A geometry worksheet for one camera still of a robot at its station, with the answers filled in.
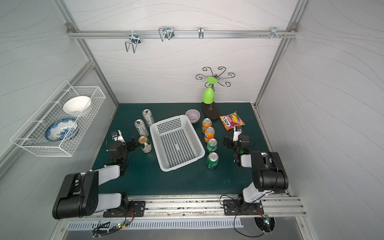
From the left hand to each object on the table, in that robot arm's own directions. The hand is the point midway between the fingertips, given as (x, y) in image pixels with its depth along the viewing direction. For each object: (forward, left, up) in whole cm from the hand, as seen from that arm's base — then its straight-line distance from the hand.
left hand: (128, 139), depth 90 cm
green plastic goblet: (+26, -49, +13) cm, 57 cm away
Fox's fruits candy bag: (+21, -67, -6) cm, 71 cm away
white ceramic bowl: (+2, +17, +27) cm, 31 cm away
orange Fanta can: (+13, -49, +1) cm, 50 cm away
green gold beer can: (-4, -12, +1) cm, 13 cm away
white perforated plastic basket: (+3, -28, -9) cm, 30 cm away
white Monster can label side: (+16, -9, +3) cm, 19 cm away
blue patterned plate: (-11, +17, +24) cm, 32 cm away
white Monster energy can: (+7, -7, +2) cm, 10 cm away
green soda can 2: (-4, -51, +1) cm, 52 cm away
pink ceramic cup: (+25, -39, -6) cm, 47 cm away
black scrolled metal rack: (+24, -60, +24) cm, 69 cm away
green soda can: (-13, -51, +1) cm, 53 cm away
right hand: (+7, -66, -3) cm, 66 cm away
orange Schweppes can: (+5, -51, 0) cm, 51 cm away
